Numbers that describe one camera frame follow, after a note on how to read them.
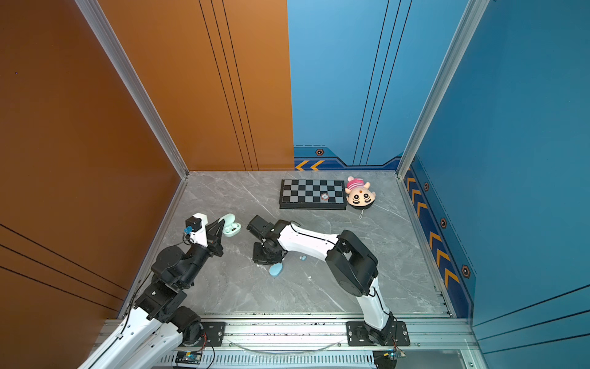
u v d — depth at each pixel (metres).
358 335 0.72
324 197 1.05
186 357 0.72
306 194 1.06
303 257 0.89
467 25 0.73
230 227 0.71
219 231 0.68
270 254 0.73
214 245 0.61
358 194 1.00
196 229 0.57
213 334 0.74
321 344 0.72
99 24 0.72
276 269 0.84
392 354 0.70
